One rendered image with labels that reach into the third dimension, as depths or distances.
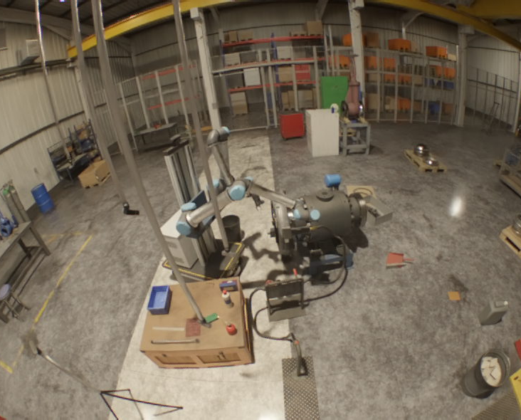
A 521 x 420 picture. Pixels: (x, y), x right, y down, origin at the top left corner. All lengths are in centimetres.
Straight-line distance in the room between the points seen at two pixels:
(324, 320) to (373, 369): 77
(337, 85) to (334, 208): 731
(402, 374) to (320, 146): 546
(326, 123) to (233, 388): 580
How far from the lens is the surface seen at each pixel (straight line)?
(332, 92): 956
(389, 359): 263
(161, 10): 1034
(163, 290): 263
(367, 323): 275
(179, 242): 272
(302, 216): 201
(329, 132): 638
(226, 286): 233
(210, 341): 217
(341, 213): 278
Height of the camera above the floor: 233
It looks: 33 degrees down
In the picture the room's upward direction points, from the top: 8 degrees counter-clockwise
